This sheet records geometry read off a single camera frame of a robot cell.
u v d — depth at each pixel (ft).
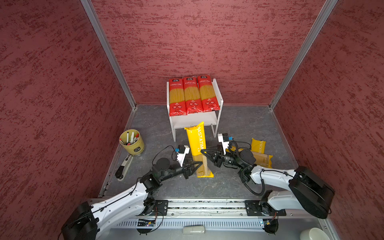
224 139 2.07
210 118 2.99
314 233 2.03
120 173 2.68
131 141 2.93
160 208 2.45
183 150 2.10
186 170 2.08
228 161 2.11
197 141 2.14
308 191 1.41
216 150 2.14
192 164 2.10
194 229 2.15
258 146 3.13
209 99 2.48
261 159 2.87
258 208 2.42
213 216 2.39
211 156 2.18
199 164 2.25
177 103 2.39
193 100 2.44
